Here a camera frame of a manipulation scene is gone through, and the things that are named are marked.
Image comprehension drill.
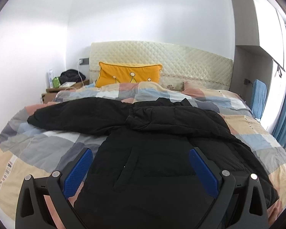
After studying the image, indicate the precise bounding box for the white spray bottle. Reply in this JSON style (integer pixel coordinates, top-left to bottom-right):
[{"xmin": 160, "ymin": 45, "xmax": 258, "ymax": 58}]
[{"xmin": 48, "ymin": 69, "xmax": 54, "ymax": 88}]

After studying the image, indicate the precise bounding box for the wall power socket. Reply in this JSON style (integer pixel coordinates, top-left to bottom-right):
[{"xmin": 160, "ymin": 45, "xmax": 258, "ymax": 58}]
[{"xmin": 79, "ymin": 58, "xmax": 89, "ymax": 65}]

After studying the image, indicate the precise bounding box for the floral pillow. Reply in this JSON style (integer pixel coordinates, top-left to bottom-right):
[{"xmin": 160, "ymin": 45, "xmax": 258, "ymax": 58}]
[{"xmin": 159, "ymin": 76, "xmax": 184, "ymax": 92}]

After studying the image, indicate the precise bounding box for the green box on nightstand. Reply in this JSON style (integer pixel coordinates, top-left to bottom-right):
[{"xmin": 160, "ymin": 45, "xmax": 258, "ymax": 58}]
[{"xmin": 52, "ymin": 77, "xmax": 61, "ymax": 88}]

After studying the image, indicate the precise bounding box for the cream quilted headboard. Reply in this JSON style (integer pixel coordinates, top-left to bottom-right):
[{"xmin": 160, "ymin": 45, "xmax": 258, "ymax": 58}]
[{"xmin": 89, "ymin": 41, "xmax": 233, "ymax": 90}]

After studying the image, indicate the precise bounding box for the black bag on nightstand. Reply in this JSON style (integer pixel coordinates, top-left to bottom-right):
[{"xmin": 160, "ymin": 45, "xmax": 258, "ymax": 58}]
[{"xmin": 58, "ymin": 69, "xmax": 86, "ymax": 84}]

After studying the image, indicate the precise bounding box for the yellow crown pillow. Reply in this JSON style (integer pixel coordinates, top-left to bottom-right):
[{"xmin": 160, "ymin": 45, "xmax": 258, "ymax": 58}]
[{"xmin": 96, "ymin": 62, "xmax": 163, "ymax": 87}]

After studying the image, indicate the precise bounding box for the wooden nightstand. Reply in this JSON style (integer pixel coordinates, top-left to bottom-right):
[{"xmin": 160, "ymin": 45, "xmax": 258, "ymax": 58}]
[{"xmin": 41, "ymin": 78, "xmax": 90, "ymax": 105}]

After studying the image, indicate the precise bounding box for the blue covered chair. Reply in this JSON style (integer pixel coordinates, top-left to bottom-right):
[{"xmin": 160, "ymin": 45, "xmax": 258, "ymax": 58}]
[{"xmin": 250, "ymin": 80, "xmax": 267, "ymax": 120}]

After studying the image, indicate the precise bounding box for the white wardrobe cabinet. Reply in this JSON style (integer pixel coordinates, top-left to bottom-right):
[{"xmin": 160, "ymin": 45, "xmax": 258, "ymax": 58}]
[{"xmin": 231, "ymin": 0, "xmax": 286, "ymax": 78}]

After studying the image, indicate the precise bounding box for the patchwork plaid quilt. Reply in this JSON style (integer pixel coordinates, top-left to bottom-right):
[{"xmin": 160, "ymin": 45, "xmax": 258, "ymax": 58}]
[{"xmin": 0, "ymin": 82, "xmax": 286, "ymax": 228}]

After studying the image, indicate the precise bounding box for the black puffer jacket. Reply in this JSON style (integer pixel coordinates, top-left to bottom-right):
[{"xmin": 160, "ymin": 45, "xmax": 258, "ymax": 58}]
[{"xmin": 28, "ymin": 98, "xmax": 279, "ymax": 228}]

